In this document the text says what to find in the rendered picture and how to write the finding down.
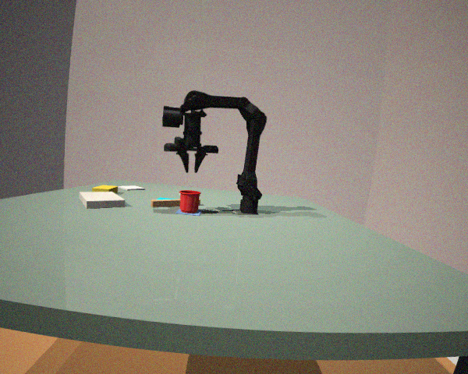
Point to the yellow rectangular block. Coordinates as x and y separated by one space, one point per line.
105 188

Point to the red cup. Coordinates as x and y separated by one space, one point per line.
189 201

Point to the orange flat bar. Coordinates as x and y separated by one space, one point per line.
165 202

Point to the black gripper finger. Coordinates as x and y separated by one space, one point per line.
185 160
198 159

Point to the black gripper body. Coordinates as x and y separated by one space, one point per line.
191 138

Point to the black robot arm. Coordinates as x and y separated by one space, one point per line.
255 124

